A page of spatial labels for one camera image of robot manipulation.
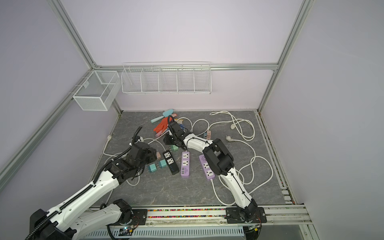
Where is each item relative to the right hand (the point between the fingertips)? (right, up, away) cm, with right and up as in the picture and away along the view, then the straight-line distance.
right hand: (164, 140), depth 98 cm
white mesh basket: (-44, +32, 0) cm, 55 cm away
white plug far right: (+48, +9, +10) cm, 50 cm away
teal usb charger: (-5, -15, -11) cm, 19 cm away
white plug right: (+44, +1, +4) cm, 44 cm away
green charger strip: (+7, -5, -1) cm, 8 cm away
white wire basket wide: (+1, +43, +2) cm, 43 cm away
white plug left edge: (-43, +1, +10) cm, 44 cm away
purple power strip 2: (+29, -17, -12) cm, 36 cm away
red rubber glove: (-3, +10, +10) cm, 15 cm away
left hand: (-2, -5, -19) cm, 19 cm away
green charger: (+1, -13, -9) cm, 16 cm away
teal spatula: (-4, +19, +22) cm, 29 cm away
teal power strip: (+27, +3, +4) cm, 28 cm away
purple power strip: (+14, -13, -9) cm, 21 cm away
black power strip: (+6, -13, -7) cm, 16 cm away
